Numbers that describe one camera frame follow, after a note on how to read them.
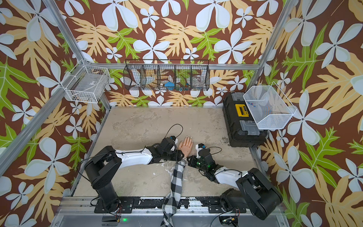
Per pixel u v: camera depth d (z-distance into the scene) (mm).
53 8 687
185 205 750
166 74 973
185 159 862
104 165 516
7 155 493
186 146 956
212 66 942
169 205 688
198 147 830
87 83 861
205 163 688
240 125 865
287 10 692
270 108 832
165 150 707
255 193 430
